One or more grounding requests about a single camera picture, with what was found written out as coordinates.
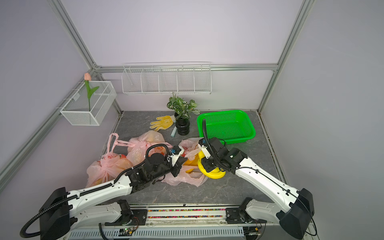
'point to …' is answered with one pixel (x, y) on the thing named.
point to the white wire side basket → (76, 111)
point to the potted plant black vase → (182, 114)
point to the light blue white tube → (174, 131)
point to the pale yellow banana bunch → (216, 173)
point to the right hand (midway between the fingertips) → (205, 160)
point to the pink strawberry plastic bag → (190, 150)
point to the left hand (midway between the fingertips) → (186, 158)
